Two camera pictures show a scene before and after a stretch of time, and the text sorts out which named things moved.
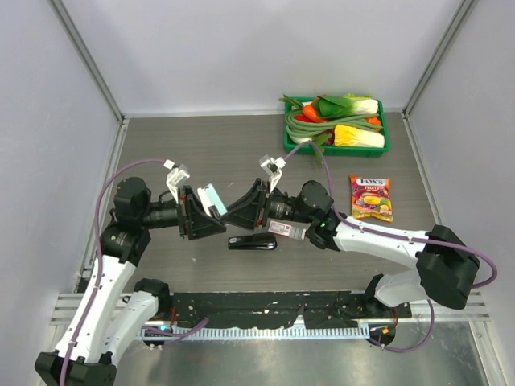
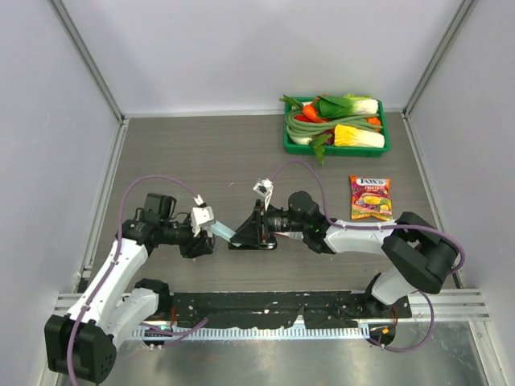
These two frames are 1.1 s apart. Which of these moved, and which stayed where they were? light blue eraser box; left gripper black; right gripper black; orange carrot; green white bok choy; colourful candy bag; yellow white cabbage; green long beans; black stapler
Moved: right gripper black; left gripper black; light blue eraser box
Stayed: orange carrot; green long beans; colourful candy bag; green white bok choy; black stapler; yellow white cabbage
